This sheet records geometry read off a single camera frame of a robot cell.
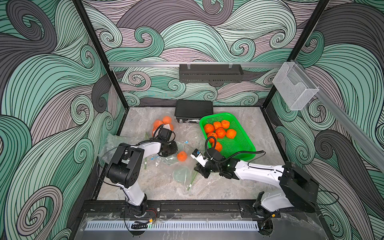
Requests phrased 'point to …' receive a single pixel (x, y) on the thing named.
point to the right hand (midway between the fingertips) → (194, 168)
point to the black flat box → (193, 111)
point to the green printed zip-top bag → (111, 142)
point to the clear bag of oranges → (183, 132)
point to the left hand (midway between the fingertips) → (177, 149)
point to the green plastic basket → (243, 155)
